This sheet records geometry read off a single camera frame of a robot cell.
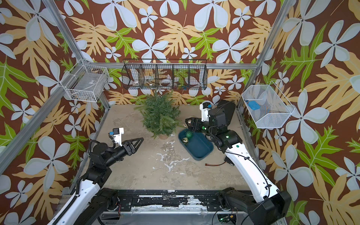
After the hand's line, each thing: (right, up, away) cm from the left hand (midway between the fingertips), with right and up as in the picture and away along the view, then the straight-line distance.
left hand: (142, 138), depth 71 cm
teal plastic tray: (+33, -9, +26) cm, 43 cm away
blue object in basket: (+65, +19, +14) cm, 69 cm away
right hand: (+25, +9, +2) cm, 27 cm away
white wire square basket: (-41, +33, +17) cm, 56 cm away
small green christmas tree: (+8, +13, +9) cm, 18 cm away
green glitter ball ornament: (+26, -1, +25) cm, 36 cm away
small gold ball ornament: (+23, -4, +24) cm, 34 cm away
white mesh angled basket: (+73, +17, +11) cm, 75 cm away
